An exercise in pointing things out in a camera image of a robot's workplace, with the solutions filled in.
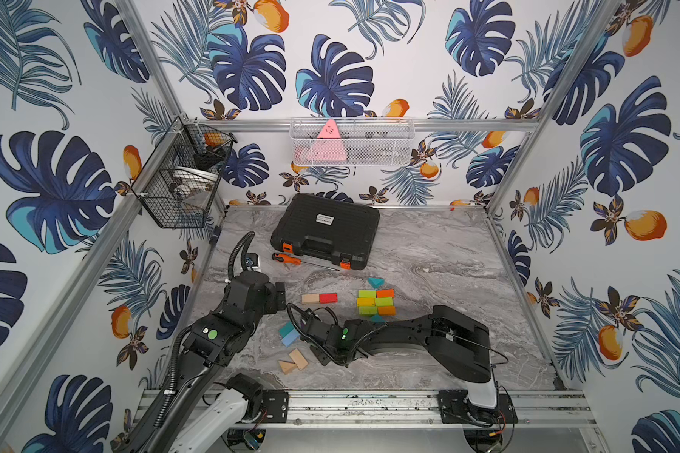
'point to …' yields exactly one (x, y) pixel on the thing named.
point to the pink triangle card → (328, 146)
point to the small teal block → (377, 318)
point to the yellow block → (365, 302)
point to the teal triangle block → (376, 281)
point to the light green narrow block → (384, 301)
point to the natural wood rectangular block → (311, 298)
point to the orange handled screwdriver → (281, 258)
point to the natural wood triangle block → (286, 366)
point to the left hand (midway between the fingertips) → (263, 281)
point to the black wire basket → (178, 185)
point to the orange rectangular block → (386, 310)
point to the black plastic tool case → (327, 226)
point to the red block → (330, 297)
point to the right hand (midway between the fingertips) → (321, 344)
